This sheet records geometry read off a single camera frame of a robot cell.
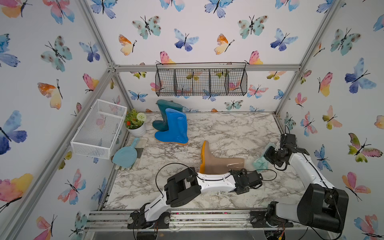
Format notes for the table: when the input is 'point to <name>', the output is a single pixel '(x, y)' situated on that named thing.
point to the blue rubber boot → (177, 125)
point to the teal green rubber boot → (162, 125)
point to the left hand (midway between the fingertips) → (242, 179)
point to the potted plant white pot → (134, 123)
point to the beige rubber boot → (210, 164)
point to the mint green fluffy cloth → (262, 163)
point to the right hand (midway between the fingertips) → (267, 155)
